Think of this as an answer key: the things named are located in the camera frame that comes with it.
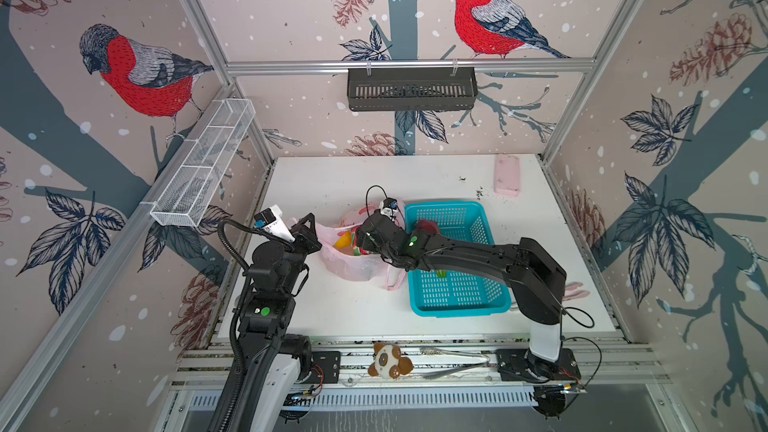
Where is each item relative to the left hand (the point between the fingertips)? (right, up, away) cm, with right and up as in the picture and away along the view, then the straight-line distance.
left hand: (312, 215), depth 70 cm
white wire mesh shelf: (-32, +5, +1) cm, 33 cm away
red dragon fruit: (+30, -6, +21) cm, 37 cm away
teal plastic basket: (+38, -25, +16) cm, 48 cm away
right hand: (+10, -8, +15) cm, 20 cm away
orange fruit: (+4, -11, +22) cm, 25 cm away
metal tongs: (+32, -40, +3) cm, 52 cm away
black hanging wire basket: (+26, +41, +33) cm, 59 cm away
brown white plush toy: (+18, -37, +2) cm, 41 cm away
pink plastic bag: (+10, -14, +4) cm, 18 cm away
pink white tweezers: (+72, -25, +14) cm, 77 cm away
